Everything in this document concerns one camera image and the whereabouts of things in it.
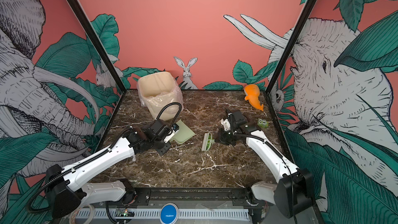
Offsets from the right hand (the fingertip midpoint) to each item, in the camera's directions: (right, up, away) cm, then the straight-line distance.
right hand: (213, 138), depth 78 cm
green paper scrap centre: (-2, -4, +4) cm, 7 cm away
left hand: (-23, -1, -1) cm, 23 cm away
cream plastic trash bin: (-36, +27, +24) cm, 51 cm away
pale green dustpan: (-16, +1, +4) cm, 16 cm away
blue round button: (-21, -32, -9) cm, 39 cm away
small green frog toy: (+36, +5, +26) cm, 45 cm away
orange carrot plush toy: (+31, +27, +34) cm, 53 cm away
